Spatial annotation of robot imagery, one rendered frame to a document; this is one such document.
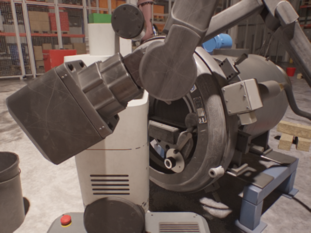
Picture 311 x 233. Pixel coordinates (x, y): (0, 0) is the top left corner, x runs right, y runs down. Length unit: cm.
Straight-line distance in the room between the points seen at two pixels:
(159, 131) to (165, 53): 78
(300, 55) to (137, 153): 56
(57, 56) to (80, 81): 593
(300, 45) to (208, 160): 49
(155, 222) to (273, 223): 76
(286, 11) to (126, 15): 48
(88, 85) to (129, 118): 18
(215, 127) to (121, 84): 59
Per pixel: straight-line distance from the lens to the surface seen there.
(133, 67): 34
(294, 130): 263
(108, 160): 54
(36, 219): 157
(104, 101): 33
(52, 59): 622
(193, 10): 33
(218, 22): 80
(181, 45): 31
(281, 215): 162
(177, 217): 104
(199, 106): 89
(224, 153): 94
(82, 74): 35
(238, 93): 83
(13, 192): 143
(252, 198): 133
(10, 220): 149
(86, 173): 57
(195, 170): 99
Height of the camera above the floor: 93
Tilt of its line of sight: 17 degrees down
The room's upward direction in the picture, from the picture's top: straight up
